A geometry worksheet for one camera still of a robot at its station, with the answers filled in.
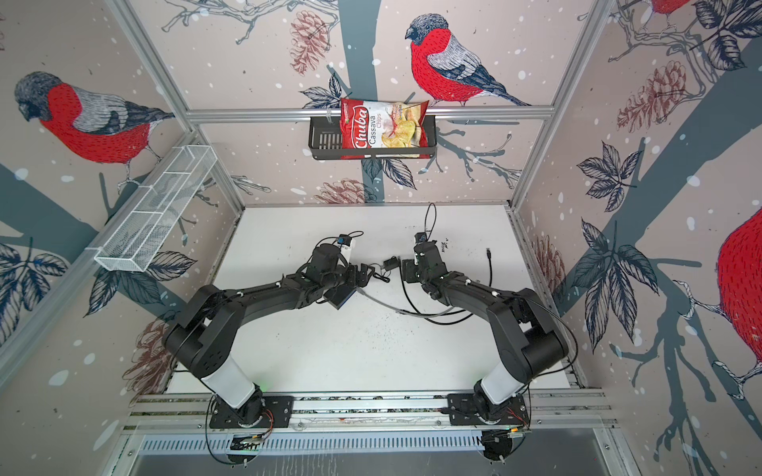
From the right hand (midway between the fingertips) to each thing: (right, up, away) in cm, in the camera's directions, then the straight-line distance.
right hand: (408, 267), depth 94 cm
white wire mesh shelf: (-69, +12, -21) cm, 73 cm away
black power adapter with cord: (-5, +1, +6) cm, 8 cm away
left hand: (-14, +1, -4) cm, 15 cm away
